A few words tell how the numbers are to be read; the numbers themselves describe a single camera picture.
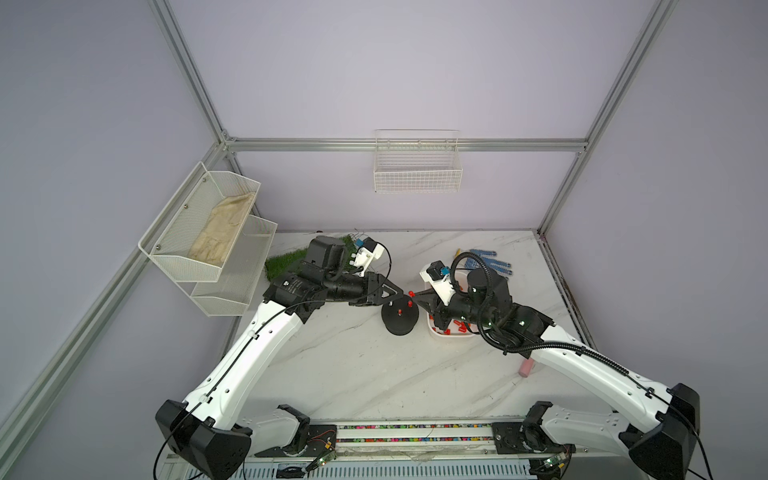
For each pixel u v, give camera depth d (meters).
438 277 0.58
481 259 1.15
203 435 0.36
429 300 0.63
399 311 0.85
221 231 0.79
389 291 0.66
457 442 0.75
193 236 0.78
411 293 0.69
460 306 0.60
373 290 0.57
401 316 0.86
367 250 0.62
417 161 0.95
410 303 0.70
